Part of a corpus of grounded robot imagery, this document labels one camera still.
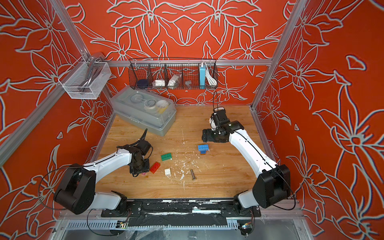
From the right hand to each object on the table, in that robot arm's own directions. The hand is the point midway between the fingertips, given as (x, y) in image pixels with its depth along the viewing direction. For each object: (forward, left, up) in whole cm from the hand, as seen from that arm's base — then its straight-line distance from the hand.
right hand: (205, 137), depth 81 cm
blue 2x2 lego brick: (0, 0, -18) cm, 18 cm away
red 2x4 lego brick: (-12, +29, -15) cm, 35 cm away
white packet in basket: (+26, +28, +17) cm, 42 cm away
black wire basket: (+44, +22, +12) cm, 51 cm away
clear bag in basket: (+31, +19, +15) cm, 39 cm away
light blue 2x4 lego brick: (-1, +1, -10) cm, 10 cm away
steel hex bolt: (-15, +7, -16) cm, 23 cm away
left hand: (-13, +35, -17) cm, 41 cm away
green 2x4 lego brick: (-5, +24, -15) cm, 29 cm away
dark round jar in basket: (+36, +42, +10) cm, 56 cm away
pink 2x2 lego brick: (-18, +33, -9) cm, 38 cm away
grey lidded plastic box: (+14, +31, +3) cm, 34 cm away
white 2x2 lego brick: (-14, +21, -15) cm, 30 cm away
